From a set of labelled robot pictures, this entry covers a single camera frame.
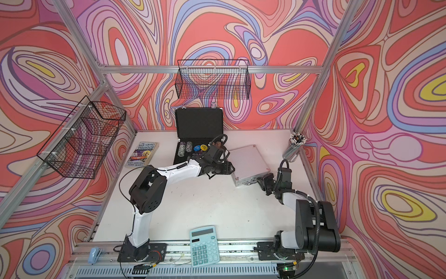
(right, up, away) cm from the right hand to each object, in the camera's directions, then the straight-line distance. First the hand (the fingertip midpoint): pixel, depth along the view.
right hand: (257, 181), depth 91 cm
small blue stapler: (-71, -27, -21) cm, 79 cm away
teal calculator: (-26, -25, -18) cm, 40 cm away
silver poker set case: (-4, +8, +5) cm, 10 cm away
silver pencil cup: (+21, +22, 0) cm, 30 cm away
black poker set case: (-35, +30, +17) cm, 49 cm away
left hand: (-12, +6, 0) cm, 13 cm away
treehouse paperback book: (-67, +14, +13) cm, 70 cm away
